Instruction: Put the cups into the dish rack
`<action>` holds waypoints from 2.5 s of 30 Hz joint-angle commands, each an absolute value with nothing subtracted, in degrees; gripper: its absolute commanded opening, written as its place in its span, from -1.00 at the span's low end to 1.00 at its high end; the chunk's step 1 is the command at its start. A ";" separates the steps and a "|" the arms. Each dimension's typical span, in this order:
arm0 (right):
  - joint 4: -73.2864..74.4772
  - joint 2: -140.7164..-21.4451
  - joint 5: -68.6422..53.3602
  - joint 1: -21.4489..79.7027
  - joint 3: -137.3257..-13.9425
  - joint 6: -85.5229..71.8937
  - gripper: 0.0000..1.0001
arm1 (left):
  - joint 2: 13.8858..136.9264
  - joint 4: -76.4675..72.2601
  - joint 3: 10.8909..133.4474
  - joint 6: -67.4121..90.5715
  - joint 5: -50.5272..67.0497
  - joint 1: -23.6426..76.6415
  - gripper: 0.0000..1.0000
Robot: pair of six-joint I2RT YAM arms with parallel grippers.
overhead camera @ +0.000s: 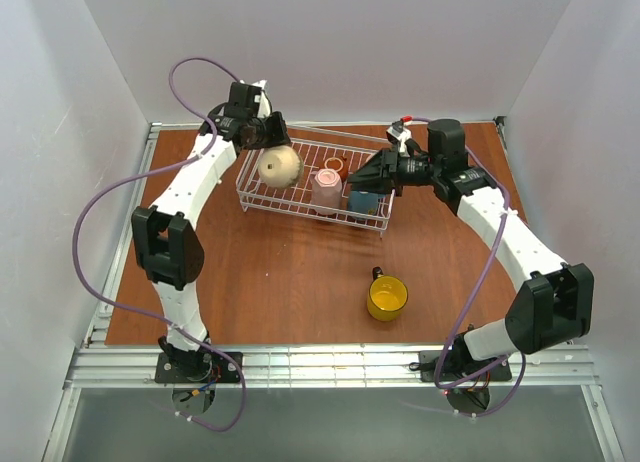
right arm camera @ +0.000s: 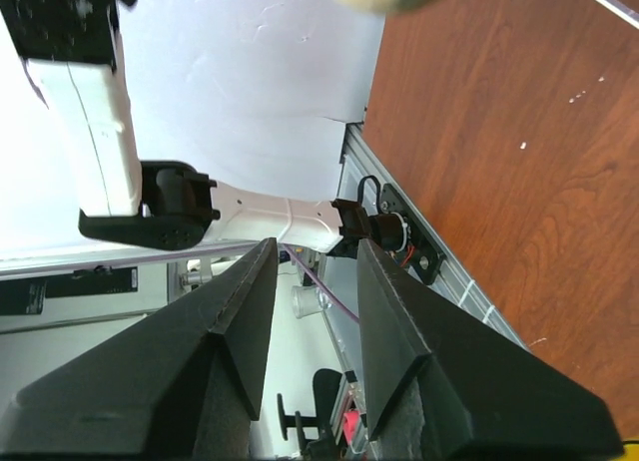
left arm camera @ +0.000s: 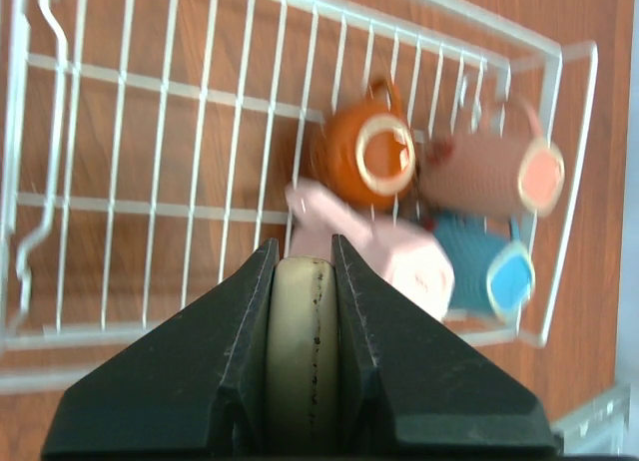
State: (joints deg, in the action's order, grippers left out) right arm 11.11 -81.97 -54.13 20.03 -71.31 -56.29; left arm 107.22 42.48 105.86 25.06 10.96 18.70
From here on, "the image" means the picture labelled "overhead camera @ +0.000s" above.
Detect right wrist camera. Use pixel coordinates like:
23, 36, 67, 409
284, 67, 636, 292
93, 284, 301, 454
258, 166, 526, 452
386, 116, 413, 157

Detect white wire dish rack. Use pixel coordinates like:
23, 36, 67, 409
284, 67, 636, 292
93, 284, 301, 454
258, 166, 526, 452
236, 125, 395, 234

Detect beige round mug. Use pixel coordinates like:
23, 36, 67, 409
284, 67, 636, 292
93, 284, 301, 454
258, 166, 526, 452
258, 145, 304, 189

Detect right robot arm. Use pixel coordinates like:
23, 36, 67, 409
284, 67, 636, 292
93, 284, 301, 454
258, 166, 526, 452
348, 116, 595, 382

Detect dark brown glazed mug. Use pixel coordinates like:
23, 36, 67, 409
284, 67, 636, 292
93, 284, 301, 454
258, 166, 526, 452
323, 156, 349, 182

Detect yellow enamel mug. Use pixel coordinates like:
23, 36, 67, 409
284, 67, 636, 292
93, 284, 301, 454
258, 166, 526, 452
367, 267, 409, 322

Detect blue floral mug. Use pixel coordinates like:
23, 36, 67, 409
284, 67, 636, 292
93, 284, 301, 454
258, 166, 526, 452
347, 190, 385, 222

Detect white mug pink handle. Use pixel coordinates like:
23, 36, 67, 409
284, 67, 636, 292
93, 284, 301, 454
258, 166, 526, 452
311, 169, 342, 216

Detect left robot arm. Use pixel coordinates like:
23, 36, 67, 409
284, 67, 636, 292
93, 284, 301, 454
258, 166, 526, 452
131, 80, 290, 381

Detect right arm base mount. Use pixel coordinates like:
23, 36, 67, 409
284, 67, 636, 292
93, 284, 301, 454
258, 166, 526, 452
408, 351, 512, 414

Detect aluminium front rail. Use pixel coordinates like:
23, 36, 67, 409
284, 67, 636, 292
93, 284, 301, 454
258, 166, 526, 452
65, 344, 600, 389

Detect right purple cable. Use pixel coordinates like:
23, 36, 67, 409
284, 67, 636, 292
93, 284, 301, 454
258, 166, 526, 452
409, 116, 526, 418

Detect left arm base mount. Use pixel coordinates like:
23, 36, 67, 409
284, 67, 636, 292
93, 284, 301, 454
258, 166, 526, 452
154, 351, 240, 415

